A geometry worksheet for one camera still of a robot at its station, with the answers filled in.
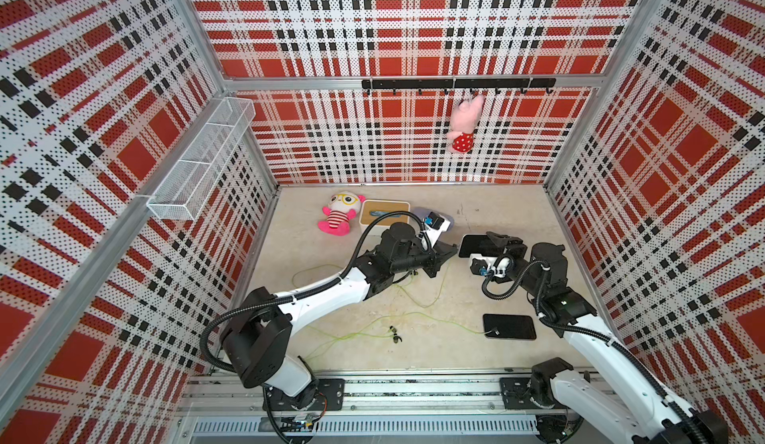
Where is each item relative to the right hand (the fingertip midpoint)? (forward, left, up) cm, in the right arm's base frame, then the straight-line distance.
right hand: (494, 238), depth 78 cm
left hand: (-4, +10, 0) cm, 11 cm away
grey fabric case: (+26, +17, -21) cm, 37 cm away
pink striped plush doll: (+24, +46, -15) cm, 54 cm away
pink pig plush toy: (+37, +5, +11) cm, 39 cm away
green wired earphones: (-11, +16, -18) cm, 27 cm away
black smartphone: (-16, -6, -23) cm, 29 cm away
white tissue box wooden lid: (+25, +36, -18) cm, 47 cm away
